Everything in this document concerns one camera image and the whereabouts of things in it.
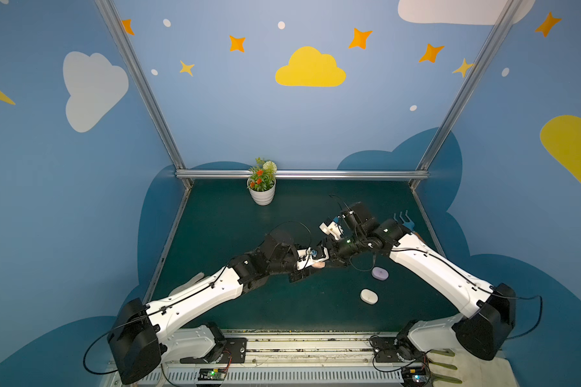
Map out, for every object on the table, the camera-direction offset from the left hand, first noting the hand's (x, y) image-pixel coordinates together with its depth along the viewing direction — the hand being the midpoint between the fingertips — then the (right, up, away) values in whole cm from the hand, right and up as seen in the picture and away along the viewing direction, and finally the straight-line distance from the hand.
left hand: (320, 259), depth 72 cm
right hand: (-2, 0, -2) cm, 2 cm away
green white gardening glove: (+41, -32, -2) cm, 52 cm away
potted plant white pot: (-22, +26, +28) cm, 44 cm away
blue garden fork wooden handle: (+45, +8, +35) cm, 57 cm away
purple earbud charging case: (+25, -9, +17) cm, 32 cm away
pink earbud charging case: (-1, -1, -3) cm, 3 cm away
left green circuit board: (-32, -34, -2) cm, 47 cm away
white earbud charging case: (+19, -16, +12) cm, 27 cm away
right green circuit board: (+29, -35, -1) cm, 45 cm away
